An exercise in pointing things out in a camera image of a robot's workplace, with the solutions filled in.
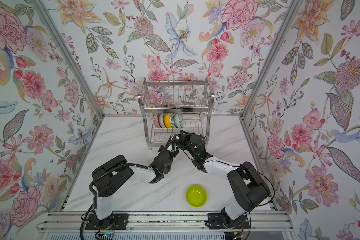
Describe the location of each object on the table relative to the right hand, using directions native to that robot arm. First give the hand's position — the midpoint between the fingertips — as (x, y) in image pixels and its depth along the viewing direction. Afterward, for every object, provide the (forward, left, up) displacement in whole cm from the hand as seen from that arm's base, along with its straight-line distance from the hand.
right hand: (178, 128), depth 84 cm
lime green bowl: (-30, -11, -21) cm, 39 cm away
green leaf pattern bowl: (+19, +5, -12) cm, 23 cm away
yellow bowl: (+16, +8, -11) cm, 21 cm away
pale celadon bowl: (+16, +1, -11) cm, 20 cm away
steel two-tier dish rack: (+36, +10, -17) cm, 41 cm away
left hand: (-3, +2, -4) cm, 6 cm away
